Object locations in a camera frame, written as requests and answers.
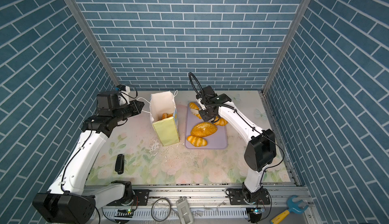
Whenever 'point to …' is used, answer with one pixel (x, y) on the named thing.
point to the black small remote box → (119, 163)
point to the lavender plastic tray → (218, 141)
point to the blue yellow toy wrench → (295, 208)
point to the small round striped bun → (165, 115)
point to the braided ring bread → (222, 121)
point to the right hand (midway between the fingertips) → (205, 112)
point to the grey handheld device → (185, 213)
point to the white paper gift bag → (167, 129)
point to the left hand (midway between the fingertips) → (144, 102)
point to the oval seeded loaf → (203, 129)
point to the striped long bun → (197, 141)
